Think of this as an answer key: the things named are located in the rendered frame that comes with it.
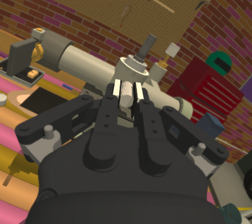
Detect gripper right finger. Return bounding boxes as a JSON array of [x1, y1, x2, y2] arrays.
[[132, 82, 230, 175]]

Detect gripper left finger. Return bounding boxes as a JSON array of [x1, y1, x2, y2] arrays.
[[14, 79, 123, 171]]

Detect cream cylindrical slide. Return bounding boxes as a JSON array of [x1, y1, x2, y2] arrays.
[[120, 80, 135, 109]]

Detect orange brass screw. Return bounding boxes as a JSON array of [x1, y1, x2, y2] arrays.
[[31, 43, 44, 64]]

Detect brass choke stem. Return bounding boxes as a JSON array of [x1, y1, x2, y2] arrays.
[[159, 55, 170, 68]]

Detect white cube choke knob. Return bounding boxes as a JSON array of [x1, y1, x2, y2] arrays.
[[165, 43, 181, 58]]

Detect black mat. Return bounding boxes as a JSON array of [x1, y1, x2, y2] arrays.
[[19, 87, 70, 115]]

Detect blue box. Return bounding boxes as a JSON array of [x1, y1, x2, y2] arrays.
[[195, 111, 226, 138]]

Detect red tool chest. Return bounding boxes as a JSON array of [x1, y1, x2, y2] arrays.
[[166, 56, 245, 125]]

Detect tan round board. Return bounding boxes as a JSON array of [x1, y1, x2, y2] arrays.
[[7, 90, 41, 115]]

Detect orange small part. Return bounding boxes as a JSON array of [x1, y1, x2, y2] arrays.
[[26, 69, 40, 79]]

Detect grey parts tray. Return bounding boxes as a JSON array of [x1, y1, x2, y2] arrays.
[[0, 56, 45, 88]]

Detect white round tin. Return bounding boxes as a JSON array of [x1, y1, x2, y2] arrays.
[[0, 92, 8, 107]]

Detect dark green machine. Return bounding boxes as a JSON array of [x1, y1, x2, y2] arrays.
[[235, 148, 252, 196]]

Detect dark grey panel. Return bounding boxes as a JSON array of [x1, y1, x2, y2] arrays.
[[9, 37, 39, 77]]

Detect purple poster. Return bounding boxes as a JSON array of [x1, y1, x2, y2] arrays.
[[240, 77, 252, 100]]

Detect green welding helmet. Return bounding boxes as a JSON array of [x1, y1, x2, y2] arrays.
[[205, 50, 233, 77]]

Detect grey block with orange button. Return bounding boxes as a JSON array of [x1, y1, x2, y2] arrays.
[[30, 28, 48, 41]]

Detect teal tape roll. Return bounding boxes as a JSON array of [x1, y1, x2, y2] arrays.
[[220, 202, 242, 224]]

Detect cream round top cap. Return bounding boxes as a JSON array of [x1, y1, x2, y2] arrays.
[[125, 54, 147, 74]]

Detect grey hacksaw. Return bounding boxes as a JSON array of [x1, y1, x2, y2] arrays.
[[119, 5, 132, 29]]

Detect brown pegboard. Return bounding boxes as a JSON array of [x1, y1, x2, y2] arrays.
[[51, 0, 213, 57]]

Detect dark grey knurled post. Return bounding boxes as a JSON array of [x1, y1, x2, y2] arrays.
[[136, 33, 158, 61]]

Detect wooden handle hammer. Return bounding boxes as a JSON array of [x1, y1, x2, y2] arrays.
[[147, 0, 175, 14]]

